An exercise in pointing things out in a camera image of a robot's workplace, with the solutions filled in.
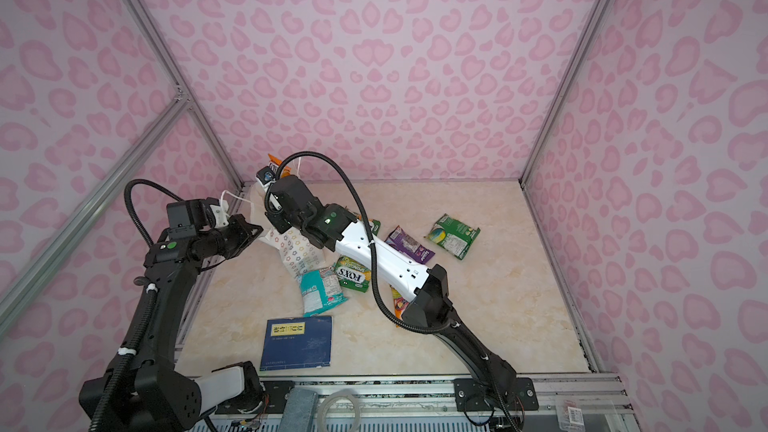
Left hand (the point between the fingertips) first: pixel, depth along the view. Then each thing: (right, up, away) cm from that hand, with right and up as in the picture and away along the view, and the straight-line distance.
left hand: (262, 222), depth 77 cm
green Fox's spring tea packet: (+21, -17, +15) cm, 31 cm away
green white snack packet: (+54, -6, +23) cm, 59 cm away
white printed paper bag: (+6, -9, +8) cm, 14 cm away
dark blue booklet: (+8, -32, +3) cm, 34 cm away
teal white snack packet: (+13, -20, +11) cm, 26 cm away
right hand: (+4, +6, -3) cm, 8 cm away
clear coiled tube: (+17, -44, -9) cm, 48 cm away
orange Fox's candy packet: (+36, -24, +9) cm, 44 cm away
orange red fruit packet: (+4, +15, -1) cm, 15 cm away
